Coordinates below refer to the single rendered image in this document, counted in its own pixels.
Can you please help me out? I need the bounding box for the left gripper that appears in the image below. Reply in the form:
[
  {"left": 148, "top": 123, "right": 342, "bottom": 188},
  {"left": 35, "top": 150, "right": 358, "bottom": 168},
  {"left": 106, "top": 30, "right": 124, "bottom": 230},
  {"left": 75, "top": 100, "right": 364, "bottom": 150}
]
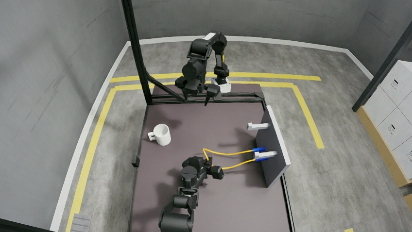
[{"left": 175, "top": 71, "right": 221, "bottom": 106}]

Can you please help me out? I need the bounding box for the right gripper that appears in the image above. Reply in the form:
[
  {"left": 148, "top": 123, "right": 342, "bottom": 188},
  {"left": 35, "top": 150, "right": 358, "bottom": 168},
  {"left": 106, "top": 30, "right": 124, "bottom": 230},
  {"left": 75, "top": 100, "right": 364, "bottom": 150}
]
[{"left": 182, "top": 156, "right": 224, "bottom": 186}]

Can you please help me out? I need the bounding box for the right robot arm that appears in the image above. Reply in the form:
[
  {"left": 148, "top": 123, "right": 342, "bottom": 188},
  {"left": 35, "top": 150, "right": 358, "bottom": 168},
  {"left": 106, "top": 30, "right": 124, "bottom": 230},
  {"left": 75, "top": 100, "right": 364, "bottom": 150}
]
[{"left": 158, "top": 156, "right": 206, "bottom": 232}]

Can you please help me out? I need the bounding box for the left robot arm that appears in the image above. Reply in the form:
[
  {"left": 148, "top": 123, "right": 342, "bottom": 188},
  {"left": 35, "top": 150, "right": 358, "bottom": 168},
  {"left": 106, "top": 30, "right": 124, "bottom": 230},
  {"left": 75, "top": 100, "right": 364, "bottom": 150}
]
[{"left": 182, "top": 30, "right": 229, "bottom": 96}]

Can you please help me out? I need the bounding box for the white mug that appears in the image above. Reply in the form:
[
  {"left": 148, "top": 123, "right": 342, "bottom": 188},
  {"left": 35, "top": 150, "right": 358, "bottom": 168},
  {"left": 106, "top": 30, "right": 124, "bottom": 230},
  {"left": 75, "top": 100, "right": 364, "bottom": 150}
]
[{"left": 148, "top": 124, "right": 171, "bottom": 146}]

